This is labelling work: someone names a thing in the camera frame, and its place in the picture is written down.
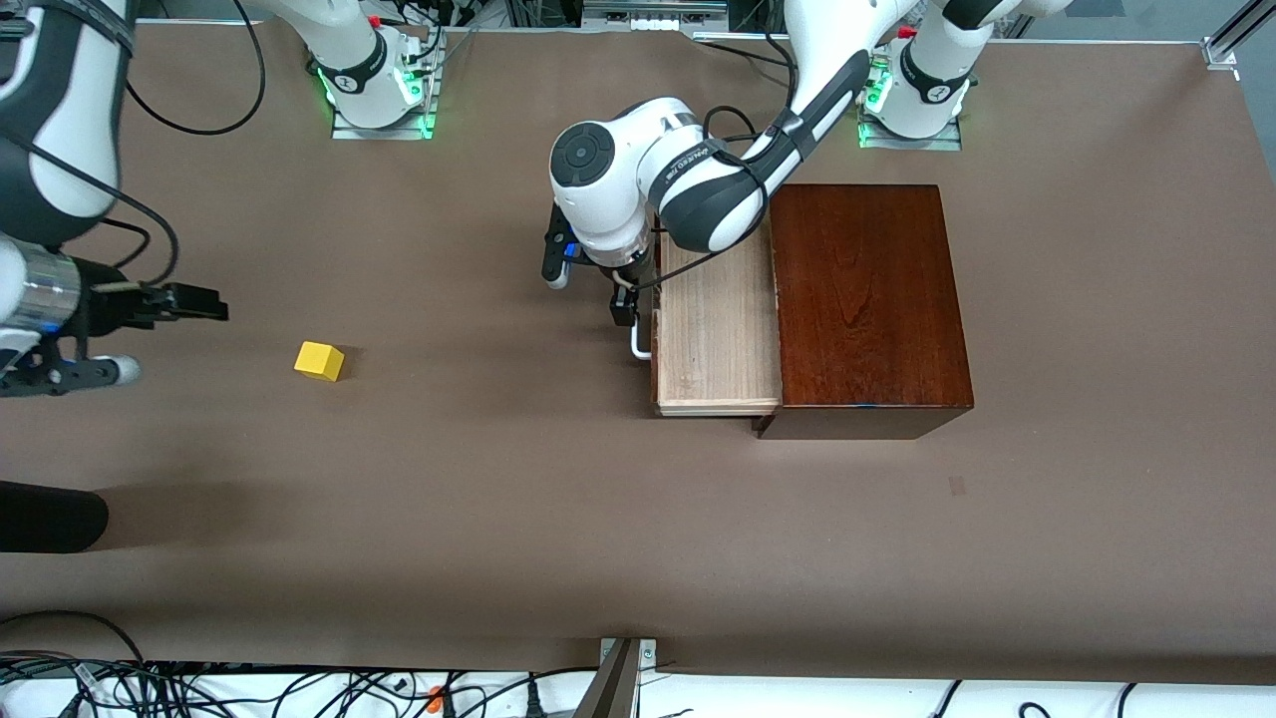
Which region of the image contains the wooden drawer with white handle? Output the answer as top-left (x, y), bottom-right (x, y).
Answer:
top-left (631, 227), bottom-right (785, 418)

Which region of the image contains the yellow wooden block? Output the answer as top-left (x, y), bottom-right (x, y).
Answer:
top-left (294, 341), bottom-right (346, 383)

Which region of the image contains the black cylindrical object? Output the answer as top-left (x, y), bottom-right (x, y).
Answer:
top-left (0, 480), bottom-right (109, 554)

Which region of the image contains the dark brown wooden cabinet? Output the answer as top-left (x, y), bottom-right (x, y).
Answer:
top-left (753, 184), bottom-right (975, 441)

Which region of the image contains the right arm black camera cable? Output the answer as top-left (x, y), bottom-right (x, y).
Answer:
top-left (0, 130), bottom-right (181, 300)

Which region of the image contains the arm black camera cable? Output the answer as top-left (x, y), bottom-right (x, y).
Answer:
top-left (0, 130), bottom-right (181, 300)
top-left (610, 105), bottom-right (798, 300)

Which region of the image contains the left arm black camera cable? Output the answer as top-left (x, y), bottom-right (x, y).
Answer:
top-left (610, 105), bottom-right (798, 300)

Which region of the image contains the black cable across table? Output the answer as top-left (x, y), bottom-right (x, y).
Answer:
top-left (698, 35), bottom-right (798, 73)

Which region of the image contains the silver aluminium rack frame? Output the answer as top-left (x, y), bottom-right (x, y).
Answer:
top-left (581, 0), bottom-right (731, 19)

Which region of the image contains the black looping cable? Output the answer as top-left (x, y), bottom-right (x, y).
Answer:
top-left (122, 0), bottom-right (267, 137)

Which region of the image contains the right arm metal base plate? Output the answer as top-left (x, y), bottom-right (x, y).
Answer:
top-left (331, 35), bottom-right (445, 141)

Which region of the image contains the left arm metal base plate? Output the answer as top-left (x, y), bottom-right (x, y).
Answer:
top-left (855, 55), bottom-right (964, 153)

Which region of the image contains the aluminium profile with bracket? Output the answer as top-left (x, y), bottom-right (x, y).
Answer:
top-left (573, 638), bottom-right (659, 718)

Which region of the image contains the tangle of black cables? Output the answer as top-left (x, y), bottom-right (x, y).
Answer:
top-left (0, 610), bottom-right (599, 718)

